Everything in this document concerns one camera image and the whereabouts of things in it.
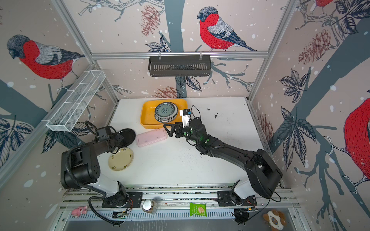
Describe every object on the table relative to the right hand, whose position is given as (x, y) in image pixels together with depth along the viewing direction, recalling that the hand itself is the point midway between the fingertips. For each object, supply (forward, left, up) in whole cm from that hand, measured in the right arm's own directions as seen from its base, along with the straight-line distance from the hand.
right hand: (168, 126), depth 76 cm
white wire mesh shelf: (+8, +51, +10) cm, 53 cm away
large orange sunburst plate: (+18, +7, -19) cm, 27 cm away
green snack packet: (-34, -17, -23) cm, 44 cm away
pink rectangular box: (+5, +16, -20) cm, 26 cm away
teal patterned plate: (+27, +8, -18) cm, 34 cm away
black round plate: (+6, +32, -21) cm, 38 cm away
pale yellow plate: (-11, +32, -23) cm, 41 cm away
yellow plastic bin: (+33, +25, -19) cm, 45 cm away
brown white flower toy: (-36, -53, -23) cm, 68 cm away
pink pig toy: (-38, +43, -20) cm, 61 cm away
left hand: (+3, +38, -19) cm, 43 cm away
